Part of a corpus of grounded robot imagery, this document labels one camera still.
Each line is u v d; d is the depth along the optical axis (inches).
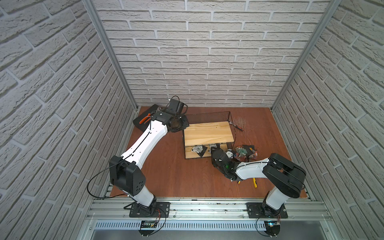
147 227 28.2
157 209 28.6
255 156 36.0
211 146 36.9
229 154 32.8
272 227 27.6
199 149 36.9
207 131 33.7
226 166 27.4
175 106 24.3
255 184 32.0
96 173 15.1
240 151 35.3
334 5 27.1
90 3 27.0
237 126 42.0
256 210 29.2
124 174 16.6
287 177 18.1
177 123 27.3
